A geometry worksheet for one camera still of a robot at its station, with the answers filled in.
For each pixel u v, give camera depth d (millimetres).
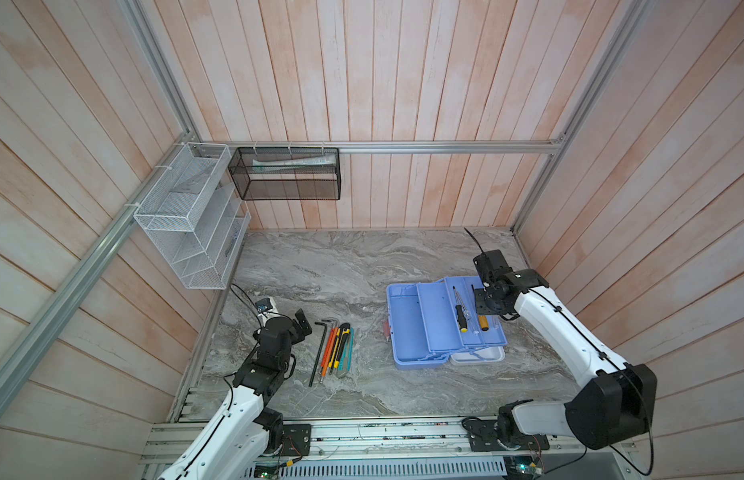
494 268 636
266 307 701
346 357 876
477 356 816
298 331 692
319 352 880
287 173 1040
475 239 1189
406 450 729
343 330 903
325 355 877
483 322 815
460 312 839
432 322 855
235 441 494
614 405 403
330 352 877
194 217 681
